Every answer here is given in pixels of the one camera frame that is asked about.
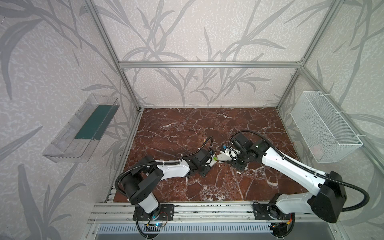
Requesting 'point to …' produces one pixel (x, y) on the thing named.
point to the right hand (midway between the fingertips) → (233, 157)
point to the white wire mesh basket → (327, 135)
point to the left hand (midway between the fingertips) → (207, 162)
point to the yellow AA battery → (204, 140)
